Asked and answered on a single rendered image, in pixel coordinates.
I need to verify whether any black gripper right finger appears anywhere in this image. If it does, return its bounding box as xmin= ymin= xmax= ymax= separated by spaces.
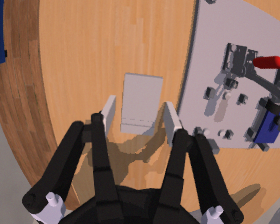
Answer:
xmin=151 ymin=101 xmax=244 ymax=224

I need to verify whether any blue rectangular block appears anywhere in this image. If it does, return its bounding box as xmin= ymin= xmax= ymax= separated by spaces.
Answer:
xmin=250 ymin=108 xmax=279 ymax=143

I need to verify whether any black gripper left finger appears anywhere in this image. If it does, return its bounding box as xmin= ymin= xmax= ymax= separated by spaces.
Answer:
xmin=22 ymin=95 xmax=124 ymax=224

